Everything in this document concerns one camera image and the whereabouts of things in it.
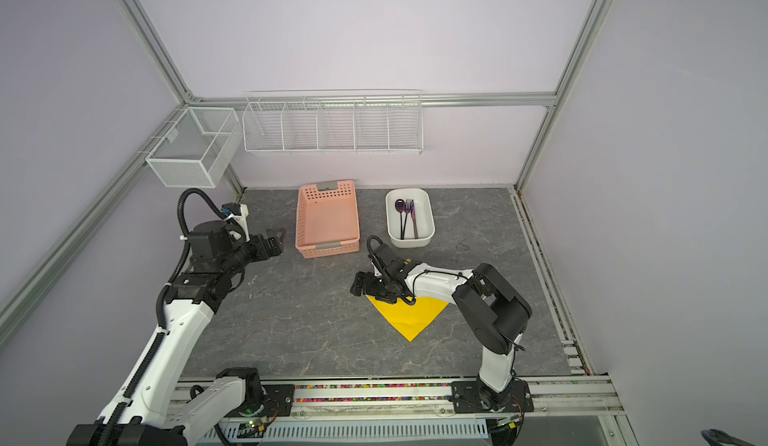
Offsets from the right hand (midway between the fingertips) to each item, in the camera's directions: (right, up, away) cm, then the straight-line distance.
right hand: (361, 295), depth 89 cm
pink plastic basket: (-15, +22, +19) cm, 33 cm away
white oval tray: (+21, +24, +23) cm, 39 cm away
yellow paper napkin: (+15, -6, -2) cm, 16 cm away
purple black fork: (+14, +26, +25) cm, 39 cm away
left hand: (-23, +19, -12) cm, 32 cm away
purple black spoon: (+12, +27, +24) cm, 38 cm away
